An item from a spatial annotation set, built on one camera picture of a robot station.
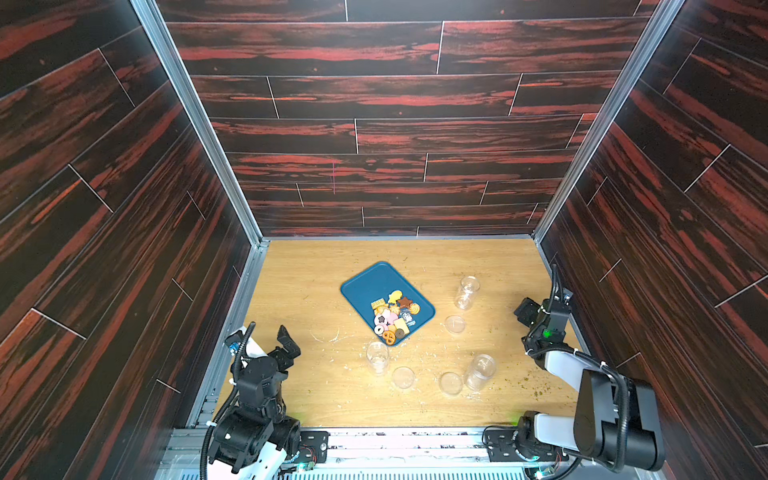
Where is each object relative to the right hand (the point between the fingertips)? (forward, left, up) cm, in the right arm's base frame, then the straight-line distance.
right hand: (542, 306), depth 90 cm
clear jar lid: (-3, +25, -8) cm, 27 cm away
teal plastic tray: (+14, +52, -10) cm, 55 cm away
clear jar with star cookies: (+6, +22, +1) cm, 22 cm away
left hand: (-19, +75, +11) cm, 78 cm away
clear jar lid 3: (-22, +29, -9) cm, 37 cm away
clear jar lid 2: (-20, +42, -10) cm, 48 cm away
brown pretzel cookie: (-9, +46, -7) cm, 48 cm away
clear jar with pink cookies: (-18, +19, -7) cm, 27 cm away
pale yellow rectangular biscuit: (-4, +43, -8) cm, 44 cm away
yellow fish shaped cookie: (+6, +45, -7) cm, 46 cm away
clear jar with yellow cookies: (-14, +50, -10) cm, 53 cm away
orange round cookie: (+2, +39, -7) cm, 39 cm away
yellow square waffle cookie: (+3, +51, -6) cm, 52 cm away
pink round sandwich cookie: (-2, +46, -7) cm, 46 cm away
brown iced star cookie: (+3, +42, -6) cm, 42 cm away
